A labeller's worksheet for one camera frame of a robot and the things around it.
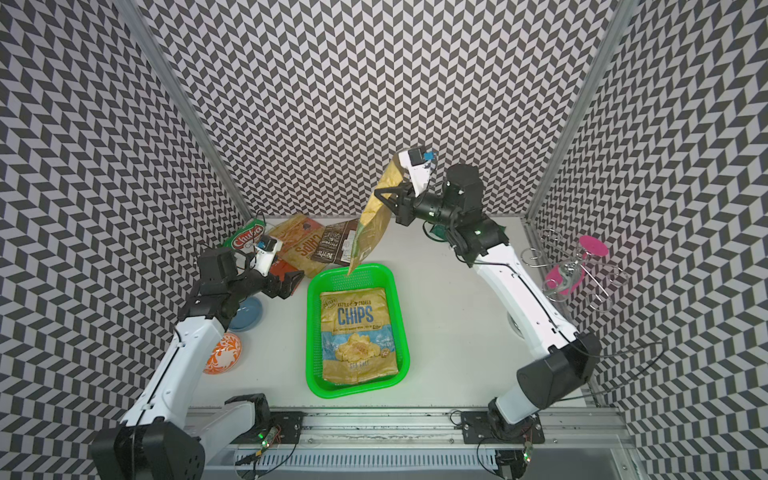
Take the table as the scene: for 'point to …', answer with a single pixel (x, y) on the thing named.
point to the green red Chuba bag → (246, 235)
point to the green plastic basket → (327, 278)
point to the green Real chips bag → (440, 230)
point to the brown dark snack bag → (336, 243)
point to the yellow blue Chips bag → (357, 337)
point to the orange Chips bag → (300, 236)
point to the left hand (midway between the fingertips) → (287, 267)
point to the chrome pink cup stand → (576, 267)
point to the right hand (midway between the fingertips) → (377, 198)
